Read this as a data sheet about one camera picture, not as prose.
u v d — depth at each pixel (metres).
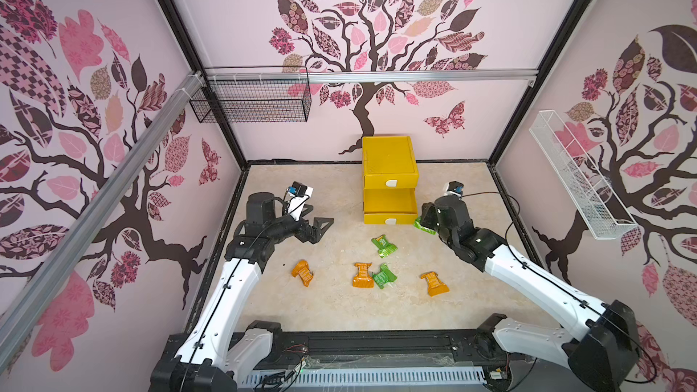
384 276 0.85
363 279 0.85
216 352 0.40
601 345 0.38
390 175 0.89
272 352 0.63
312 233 0.66
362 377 0.70
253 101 1.42
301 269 0.88
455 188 0.68
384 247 0.92
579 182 0.79
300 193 0.63
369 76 0.95
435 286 0.85
